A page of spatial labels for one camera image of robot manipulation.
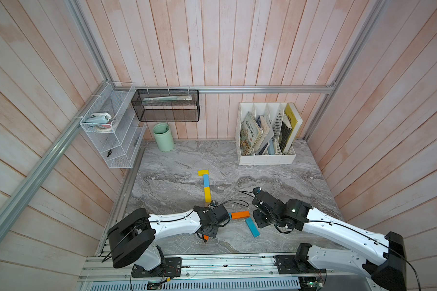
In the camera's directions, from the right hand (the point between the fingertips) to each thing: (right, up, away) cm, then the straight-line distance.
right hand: (256, 214), depth 77 cm
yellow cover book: (+25, +52, +22) cm, 62 cm away
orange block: (-5, -4, +11) cm, 13 cm away
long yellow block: (-22, +7, +18) cm, 29 cm away
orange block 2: (-22, -8, -4) cm, 24 cm away
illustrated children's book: (+2, +39, +26) cm, 47 cm away
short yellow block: (-26, +16, +27) cm, 41 cm away
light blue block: (-23, +10, +21) cm, 32 cm away
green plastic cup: (-49, +37, +29) cm, 68 cm away
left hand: (-22, -10, +6) cm, 24 cm away
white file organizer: (+13, +29, +27) cm, 41 cm away
